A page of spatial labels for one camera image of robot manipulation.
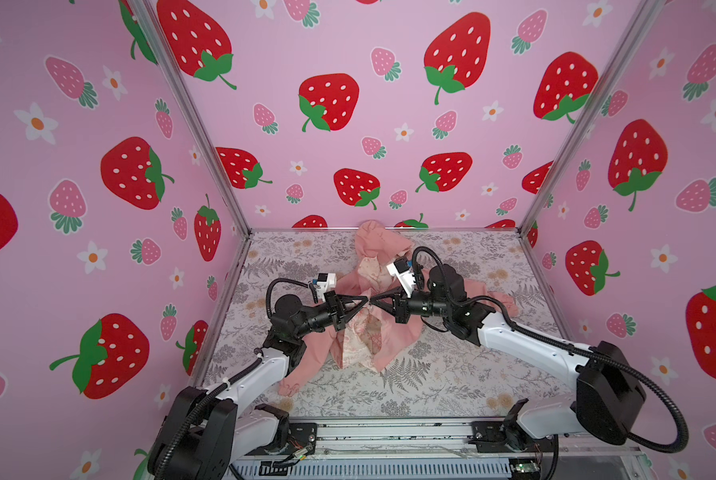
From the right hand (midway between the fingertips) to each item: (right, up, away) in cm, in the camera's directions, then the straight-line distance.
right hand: (371, 300), depth 72 cm
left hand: (-1, -1, -2) cm, 2 cm away
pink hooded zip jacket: (-2, -7, +7) cm, 10 cm away
